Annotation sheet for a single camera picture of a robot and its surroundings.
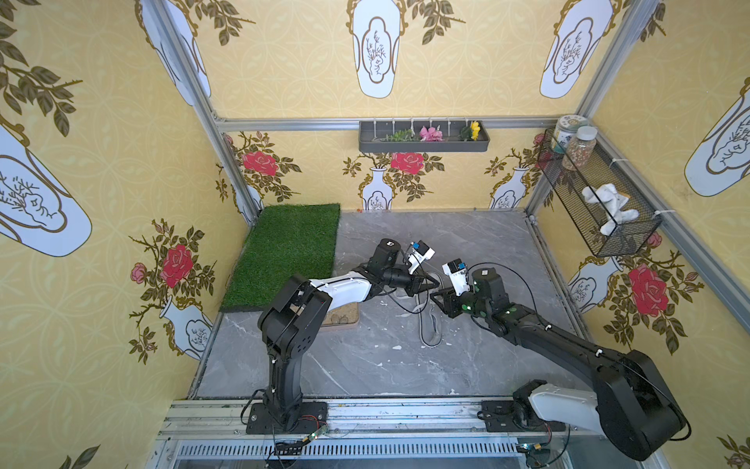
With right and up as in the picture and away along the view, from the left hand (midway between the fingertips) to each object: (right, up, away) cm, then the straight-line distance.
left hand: (430, 279), depth 87 cm
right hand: (+3, -3, -1) cm, 4 cm away
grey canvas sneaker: (0, -11, 0) cm, 11 cm away
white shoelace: (-3, -11, +3) cm, 11 cm away
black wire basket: (+52, +13, -9) cm, 54 cm away
